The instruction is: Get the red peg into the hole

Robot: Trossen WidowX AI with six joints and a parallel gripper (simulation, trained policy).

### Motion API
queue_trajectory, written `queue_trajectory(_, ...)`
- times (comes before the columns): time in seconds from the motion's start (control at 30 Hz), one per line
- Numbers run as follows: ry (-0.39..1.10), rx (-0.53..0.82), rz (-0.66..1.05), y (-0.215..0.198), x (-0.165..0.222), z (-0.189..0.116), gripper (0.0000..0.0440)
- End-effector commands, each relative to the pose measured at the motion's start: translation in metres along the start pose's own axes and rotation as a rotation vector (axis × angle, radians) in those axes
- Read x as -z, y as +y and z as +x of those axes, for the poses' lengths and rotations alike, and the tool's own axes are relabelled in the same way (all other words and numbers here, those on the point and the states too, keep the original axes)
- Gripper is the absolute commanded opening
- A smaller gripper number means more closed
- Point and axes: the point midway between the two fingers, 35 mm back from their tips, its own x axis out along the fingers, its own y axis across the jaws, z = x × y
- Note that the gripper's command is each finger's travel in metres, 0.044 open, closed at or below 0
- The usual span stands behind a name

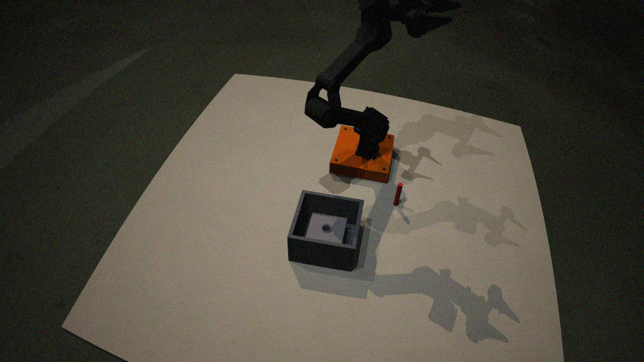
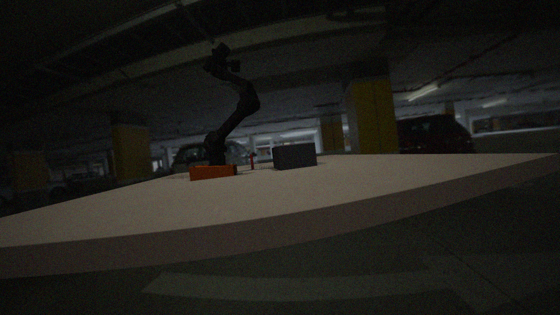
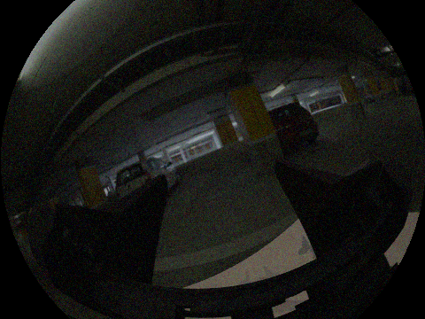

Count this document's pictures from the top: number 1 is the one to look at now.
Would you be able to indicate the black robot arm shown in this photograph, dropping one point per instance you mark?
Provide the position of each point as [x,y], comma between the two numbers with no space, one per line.
[374,33]

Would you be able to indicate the dark red peg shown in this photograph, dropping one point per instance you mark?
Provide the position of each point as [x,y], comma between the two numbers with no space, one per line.
[397,194]

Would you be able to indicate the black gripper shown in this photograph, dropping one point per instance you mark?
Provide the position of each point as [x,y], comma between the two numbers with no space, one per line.
[419,17]

